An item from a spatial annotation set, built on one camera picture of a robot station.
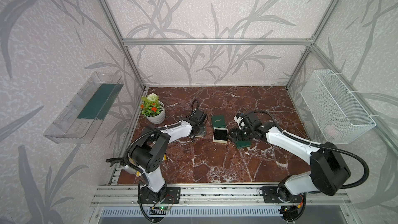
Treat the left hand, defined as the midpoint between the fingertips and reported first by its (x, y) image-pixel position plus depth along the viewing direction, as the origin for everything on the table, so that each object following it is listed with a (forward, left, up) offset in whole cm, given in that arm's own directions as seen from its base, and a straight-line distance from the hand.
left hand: (199, 130), depth 95 cm
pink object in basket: (-11, -65, +21) cm, 69 cm away
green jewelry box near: (-9, -25, +1) cm, 27 cm away
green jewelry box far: (+6, -12, +1) cm, 14 cm away
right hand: (-6, -19, +7) cm, 21 cm away
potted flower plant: (+7, +27, +14) cm, 31 cm away
